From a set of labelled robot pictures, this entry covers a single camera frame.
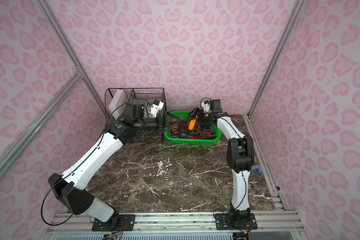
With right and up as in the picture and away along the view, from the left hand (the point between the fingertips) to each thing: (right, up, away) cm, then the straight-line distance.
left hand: (176, 121), depth 66 cm
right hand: (+8, +5, +29) cm, 31 cm away
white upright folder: (-37, +12, +26) cm, 47 cm away
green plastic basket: (+3, +5, +24) cm, 25 cm away
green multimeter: (+20, -6, +32) cm, 38 cm away
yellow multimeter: (+8, -1, +28) cm, 29 cm away
